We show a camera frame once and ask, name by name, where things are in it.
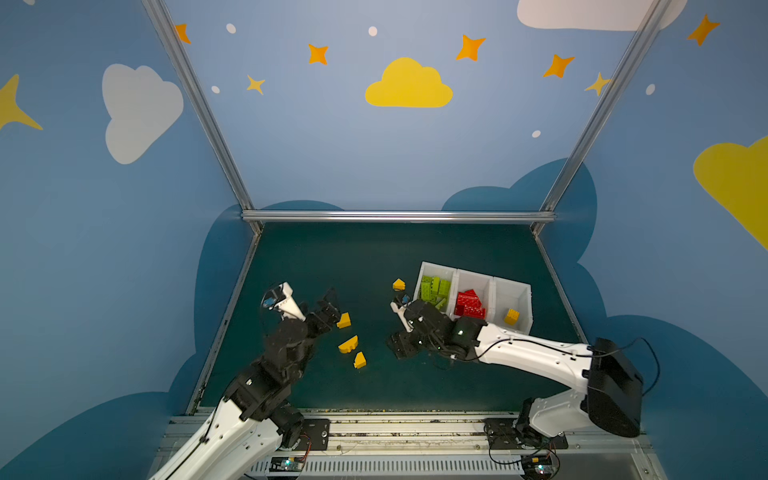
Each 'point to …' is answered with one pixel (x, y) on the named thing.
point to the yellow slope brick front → (359, 361)
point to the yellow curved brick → (349, 345)
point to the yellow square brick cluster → (345, 321)
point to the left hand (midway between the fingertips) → (328, 296)
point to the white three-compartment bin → (503, 304)
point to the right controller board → (537, 464)
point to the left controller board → (286, 463)
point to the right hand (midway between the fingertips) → (398, 333)
